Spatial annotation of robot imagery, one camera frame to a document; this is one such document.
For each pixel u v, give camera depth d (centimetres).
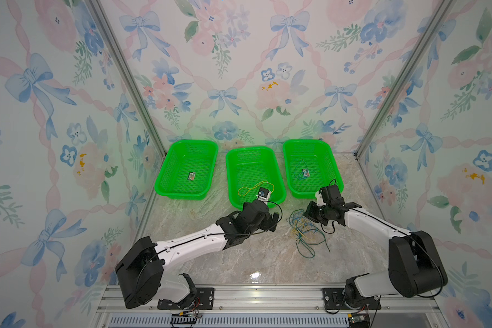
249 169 114
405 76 86
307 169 113
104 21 72
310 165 114
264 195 69
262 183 106
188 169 114
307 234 90
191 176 110
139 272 40
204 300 73
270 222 72
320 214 77
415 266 43
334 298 73
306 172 111
